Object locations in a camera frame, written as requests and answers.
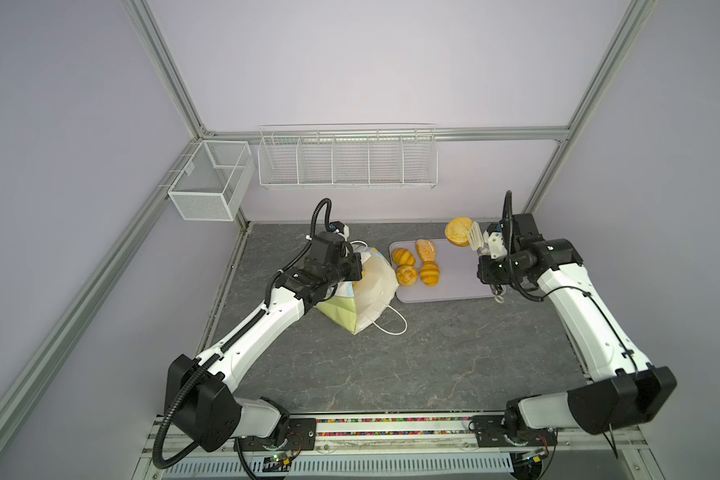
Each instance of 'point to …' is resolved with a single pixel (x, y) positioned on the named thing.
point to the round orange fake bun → (457, 231)
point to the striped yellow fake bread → (430, 273)
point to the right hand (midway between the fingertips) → (486, 274)
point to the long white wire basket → (348, 156)
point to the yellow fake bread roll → (402, 257)
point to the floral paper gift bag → (355, 305)
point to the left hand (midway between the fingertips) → (361, 263)
